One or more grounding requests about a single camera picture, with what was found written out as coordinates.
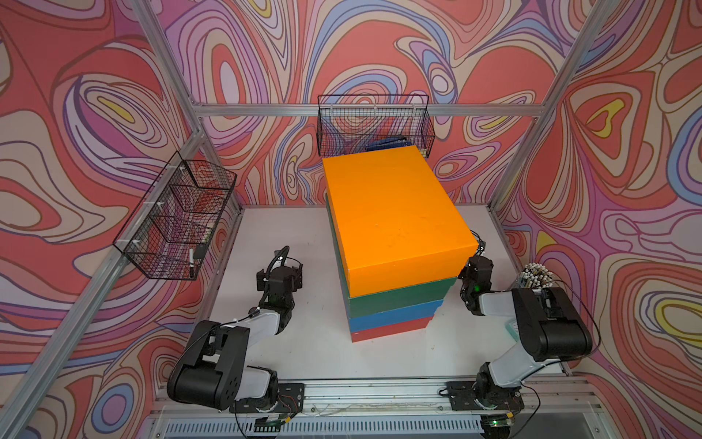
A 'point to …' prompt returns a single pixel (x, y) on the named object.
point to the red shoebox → (392, 328)
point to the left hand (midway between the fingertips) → (281, 268)
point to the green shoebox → (388, 300)
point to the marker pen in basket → (191, 262)
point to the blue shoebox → (392, 317)
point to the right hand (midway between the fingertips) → (466, 262)
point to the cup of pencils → (535, 275)
